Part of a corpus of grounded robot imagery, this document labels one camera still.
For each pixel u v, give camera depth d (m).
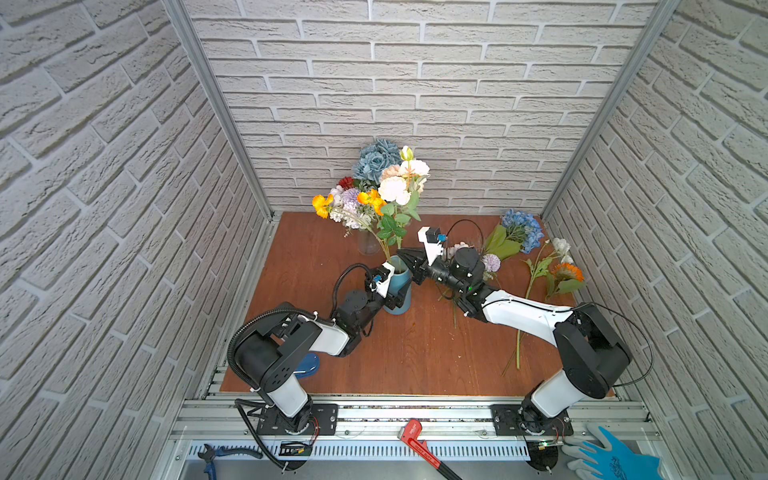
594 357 0.45
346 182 0.92
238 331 0.44
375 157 0.81
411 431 0.71
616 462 0.68
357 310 0.67
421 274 0.70
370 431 0.73
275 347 0.47
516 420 0.73
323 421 0.73
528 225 1.07
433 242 0.67
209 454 0.68
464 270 0.63
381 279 0.70
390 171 0.80
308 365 0.79
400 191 0.64
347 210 0.79
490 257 0.94
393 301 0.76
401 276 0.77
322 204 0.77
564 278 0.97
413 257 0.72
